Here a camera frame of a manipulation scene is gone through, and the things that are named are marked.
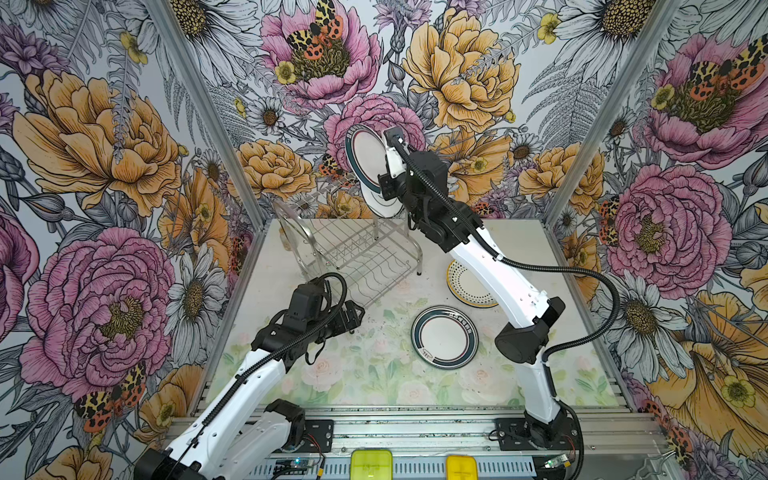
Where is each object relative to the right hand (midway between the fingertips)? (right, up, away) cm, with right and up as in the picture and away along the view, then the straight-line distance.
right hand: (387, 164), depth 70 cm
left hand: (-10, -40, +9) cm, 42 cm away
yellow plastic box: (+17, -70, +1) cm, 72 cm away
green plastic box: (-4, -68, -1) cm, 68 cm away
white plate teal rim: (-3, -7, +17) cm, 19 cm away
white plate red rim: (+17, -46, +22) cm, 54 cm away
